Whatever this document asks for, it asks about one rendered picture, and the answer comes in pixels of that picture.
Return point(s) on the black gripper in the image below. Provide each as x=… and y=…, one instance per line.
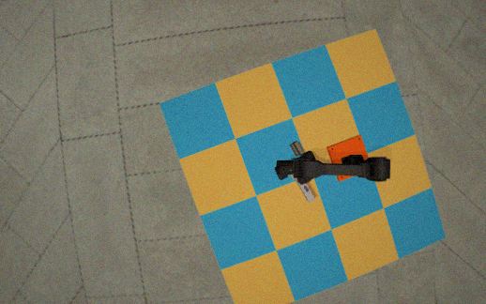
x=306, y=155

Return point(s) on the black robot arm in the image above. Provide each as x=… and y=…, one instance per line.
x=304, y=170

